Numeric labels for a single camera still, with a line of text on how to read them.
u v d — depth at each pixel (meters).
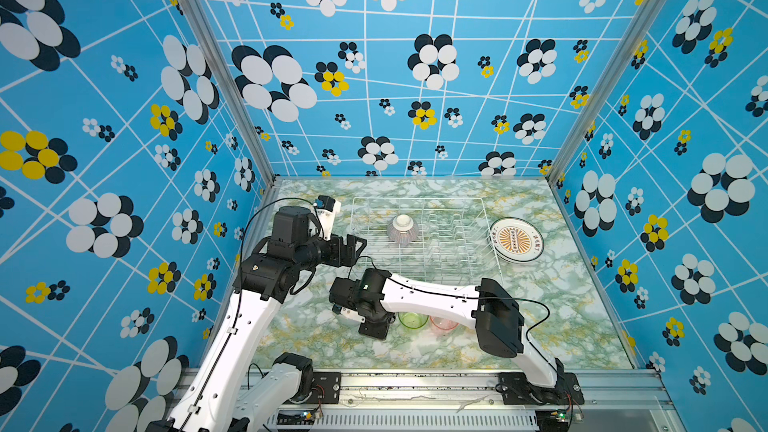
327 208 0.61
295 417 0.72
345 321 0.84
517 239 0.99
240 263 0.47
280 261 0.50
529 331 0.53
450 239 1.02
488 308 0.54
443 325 0.75
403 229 0.96
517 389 0.73
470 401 0.72
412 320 0.84
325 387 0.74
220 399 0.38
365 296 0.56
